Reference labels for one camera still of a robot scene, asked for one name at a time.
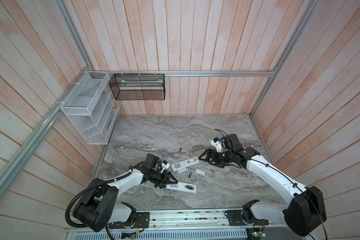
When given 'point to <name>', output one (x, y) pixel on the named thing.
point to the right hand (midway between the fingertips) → (204, 159)
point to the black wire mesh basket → (138, 86)
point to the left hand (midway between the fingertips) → (174, 186)
